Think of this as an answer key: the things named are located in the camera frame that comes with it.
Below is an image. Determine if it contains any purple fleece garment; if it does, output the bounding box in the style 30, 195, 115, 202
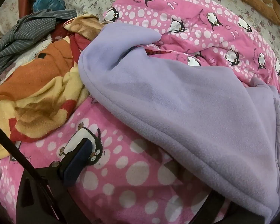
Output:
78, 23, 280, 224

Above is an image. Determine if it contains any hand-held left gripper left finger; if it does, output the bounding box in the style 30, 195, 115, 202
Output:
16, 138, 94, 224

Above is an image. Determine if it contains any pink penguin print blanket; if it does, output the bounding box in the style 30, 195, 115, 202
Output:
0, 0, 280, 224

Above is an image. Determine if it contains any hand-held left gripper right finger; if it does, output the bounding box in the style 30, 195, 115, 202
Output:
189, 190, 265, 224

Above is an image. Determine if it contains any orange yellow cartoon blanket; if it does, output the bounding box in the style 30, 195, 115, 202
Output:
0, 14, 108, 161

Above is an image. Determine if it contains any orange quilted cushion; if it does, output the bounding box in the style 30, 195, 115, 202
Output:
203, 0, 280, 26

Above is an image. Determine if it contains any grey striped garment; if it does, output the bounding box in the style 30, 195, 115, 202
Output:
0, 9, 77, 84

